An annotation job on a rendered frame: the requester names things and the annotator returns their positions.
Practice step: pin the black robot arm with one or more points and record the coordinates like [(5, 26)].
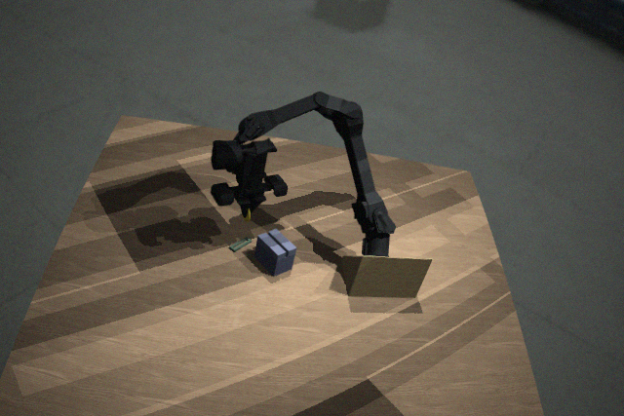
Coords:
[(347, 118)]

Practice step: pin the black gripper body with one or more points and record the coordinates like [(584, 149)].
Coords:
[(249, 183)]

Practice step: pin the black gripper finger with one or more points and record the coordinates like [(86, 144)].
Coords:
[(255, 202), (244, 206)]

